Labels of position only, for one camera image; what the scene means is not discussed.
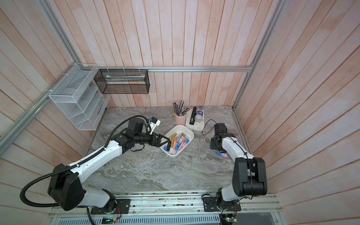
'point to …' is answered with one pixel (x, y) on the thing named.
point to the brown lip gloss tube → (183, 134)
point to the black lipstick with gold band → (168, 147)
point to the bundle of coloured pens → (178, 110)
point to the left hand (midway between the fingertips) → (164, 140)
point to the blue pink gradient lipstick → (165, 146)
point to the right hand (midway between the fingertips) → (217, 144)
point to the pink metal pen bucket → (181, 120)
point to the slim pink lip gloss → (181, 144)
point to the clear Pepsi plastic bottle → (199, 116)
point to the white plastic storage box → (181, 137)
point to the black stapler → (192, 119)
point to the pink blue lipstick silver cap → (177, 146)
